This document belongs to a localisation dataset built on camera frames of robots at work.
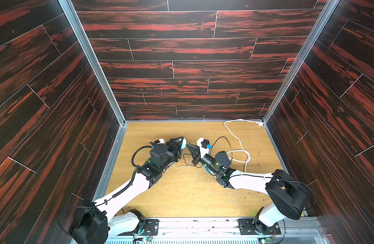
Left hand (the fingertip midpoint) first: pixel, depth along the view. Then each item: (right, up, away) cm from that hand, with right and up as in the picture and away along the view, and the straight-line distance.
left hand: (187, 141), depth 74 cm
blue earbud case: (-2, -1, -1) cm, 2 cm away
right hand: (+1, -1, +2) cm, 3 cm away
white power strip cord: (+36, -8, +27) cm, 46 cm away
